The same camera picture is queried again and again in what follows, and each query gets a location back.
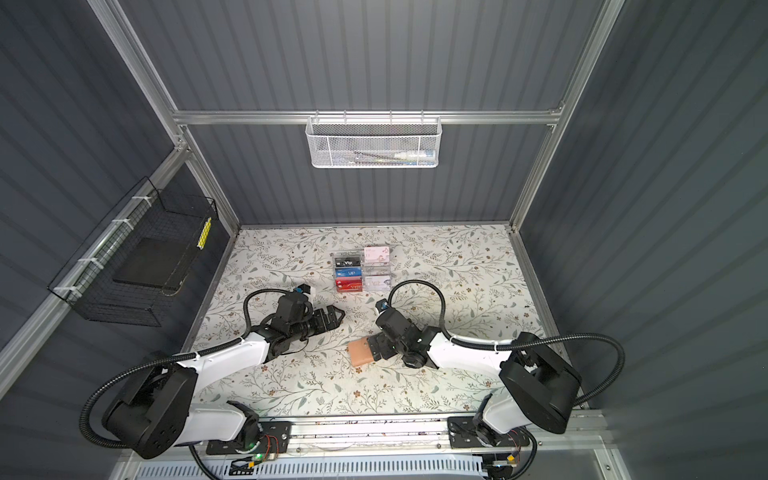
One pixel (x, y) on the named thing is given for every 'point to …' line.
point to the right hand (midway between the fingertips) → (386, 337)
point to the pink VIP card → (377, 254)
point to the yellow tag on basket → (204, 234)
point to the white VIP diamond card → (377, 282)
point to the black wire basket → (148, 212)
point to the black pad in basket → (158, 262)
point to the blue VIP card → (348, 272)
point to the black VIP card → (347, 261)
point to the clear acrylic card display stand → (362, 269)
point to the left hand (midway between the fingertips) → (335, 316)
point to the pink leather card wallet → (360, 352)
